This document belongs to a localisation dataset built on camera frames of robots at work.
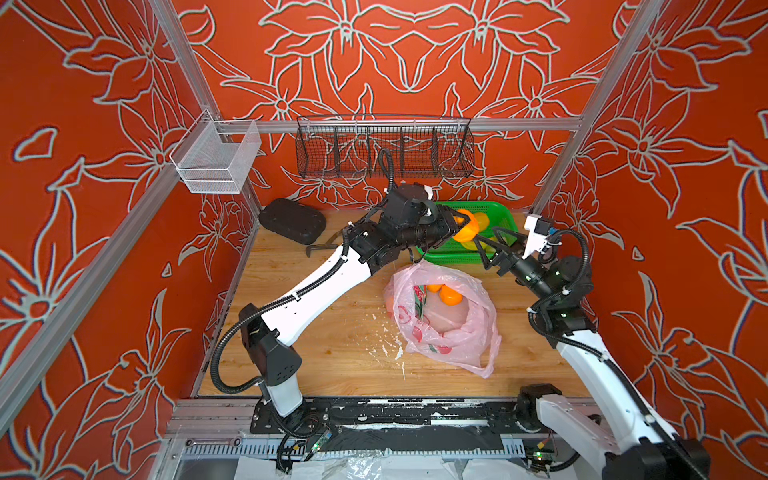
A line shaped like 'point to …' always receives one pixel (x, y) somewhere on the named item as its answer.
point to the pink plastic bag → (444, 315)
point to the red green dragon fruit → (420, 295)
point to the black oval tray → (292, 220)
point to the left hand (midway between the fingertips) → (470, 219)
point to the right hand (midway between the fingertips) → (480, 235)
